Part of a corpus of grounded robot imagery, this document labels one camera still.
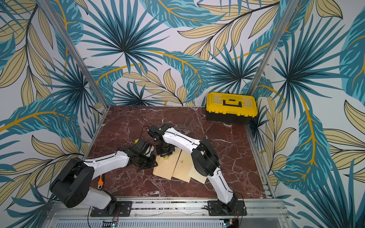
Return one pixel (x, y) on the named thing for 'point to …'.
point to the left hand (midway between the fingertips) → (156, 166)
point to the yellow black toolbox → (230, 108)
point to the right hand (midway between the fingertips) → (164, 155)
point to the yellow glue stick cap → (136, 141)
